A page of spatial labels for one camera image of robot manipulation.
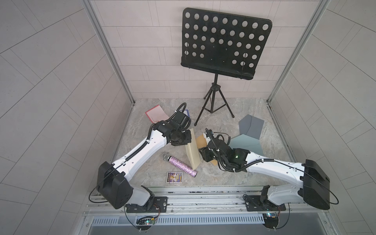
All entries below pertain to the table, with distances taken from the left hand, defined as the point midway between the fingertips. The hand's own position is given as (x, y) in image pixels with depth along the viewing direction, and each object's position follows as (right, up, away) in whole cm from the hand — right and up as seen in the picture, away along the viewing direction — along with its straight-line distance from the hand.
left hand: (191, 139), depth 78 cm
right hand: (+5, -6, 0) cm, 8 cm away
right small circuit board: (+38, -37, -9) cm, 54 cm away
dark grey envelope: (+41, +5, +24) cm, 48 cm away
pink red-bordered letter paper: (-26, +13, +27) cm, 40 cm away
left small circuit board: (-20, -35, -13) cm, 42 cm away
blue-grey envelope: (+34, -4, +16) cm, 37 cm away
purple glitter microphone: (-7, -15, +4) cm, 17 cm away
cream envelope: (0, -6, -1) cm, 6 cm away
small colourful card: (-9, -21, +1) cm, 23 cm away
